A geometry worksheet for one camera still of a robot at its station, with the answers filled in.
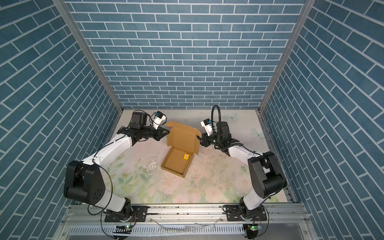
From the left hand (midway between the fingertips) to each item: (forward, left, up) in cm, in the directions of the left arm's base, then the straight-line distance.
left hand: (169, 131), depth 85 cm
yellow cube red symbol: (-8, -9, -16) cm, 20 cm away
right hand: (-2, -15, -3) cm, 15 cm away
